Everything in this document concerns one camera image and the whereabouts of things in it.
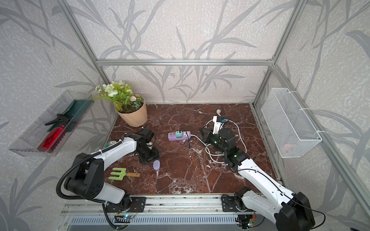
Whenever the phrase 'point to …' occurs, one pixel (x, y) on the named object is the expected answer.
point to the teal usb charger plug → (178, 134)
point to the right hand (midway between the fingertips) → (199, 128)
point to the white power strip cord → (218, 112)
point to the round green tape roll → (110, 143)
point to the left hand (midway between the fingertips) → (158, 160)
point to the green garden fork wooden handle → (122, 174)
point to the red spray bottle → (54, 138)
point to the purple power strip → (186, 136)
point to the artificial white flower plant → (120, 94)
